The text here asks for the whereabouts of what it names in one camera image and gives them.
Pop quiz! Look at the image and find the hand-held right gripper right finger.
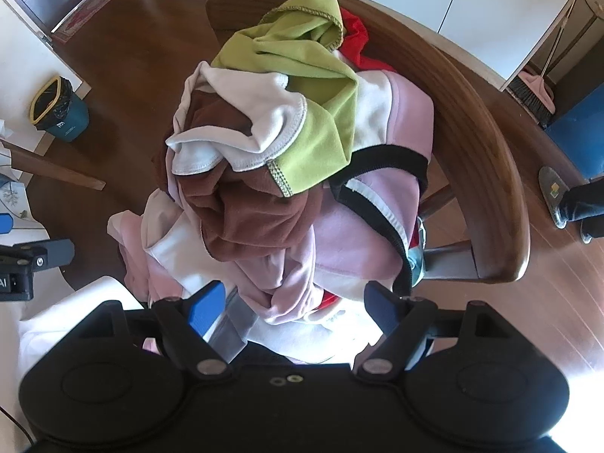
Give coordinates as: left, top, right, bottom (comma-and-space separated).
354, 280, 520, 382

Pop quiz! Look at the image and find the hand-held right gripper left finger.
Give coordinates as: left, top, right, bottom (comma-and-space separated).
78, 280, 233, 382

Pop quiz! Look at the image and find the pink jacket with black trim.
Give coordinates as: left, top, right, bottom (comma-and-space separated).
108, 71, 435, 364

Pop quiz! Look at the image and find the brown green colour-block sweatshirt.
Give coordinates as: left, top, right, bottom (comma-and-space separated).
164, 0, 360, 266

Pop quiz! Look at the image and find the wooden table leg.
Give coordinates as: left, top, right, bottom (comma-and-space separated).
0, 143, 107, 192

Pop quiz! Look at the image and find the blue trash bin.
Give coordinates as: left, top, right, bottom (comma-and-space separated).
29, 75, 90, 143

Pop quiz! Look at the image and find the wooden chair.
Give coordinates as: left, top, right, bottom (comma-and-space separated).
205, 0, 532, 288

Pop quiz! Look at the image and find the red patterned rug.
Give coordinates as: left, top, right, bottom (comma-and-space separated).
49, 0, 126, 44

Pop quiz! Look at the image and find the blue box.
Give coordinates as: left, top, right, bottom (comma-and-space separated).
545, 87, 604, 181

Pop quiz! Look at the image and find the pink broom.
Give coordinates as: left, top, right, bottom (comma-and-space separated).
507, 0, 579, 128

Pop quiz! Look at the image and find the red garment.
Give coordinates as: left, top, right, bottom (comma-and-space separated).
339, 7, 399, 72

